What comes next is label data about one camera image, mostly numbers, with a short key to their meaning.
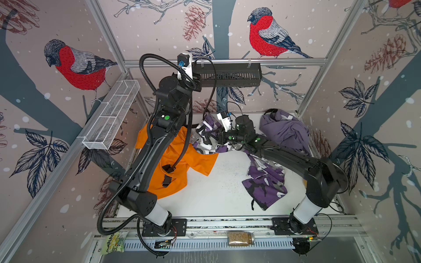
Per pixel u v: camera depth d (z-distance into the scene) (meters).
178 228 0.73
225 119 0.70
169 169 0.88
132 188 0.40
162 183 0.87
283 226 0.74
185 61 0.47
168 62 0.45
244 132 0.62
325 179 0.46
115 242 0.70
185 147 0.75
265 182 0.88
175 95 0.47
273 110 1.14
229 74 1.07
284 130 1.01
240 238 0.67
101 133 0.71
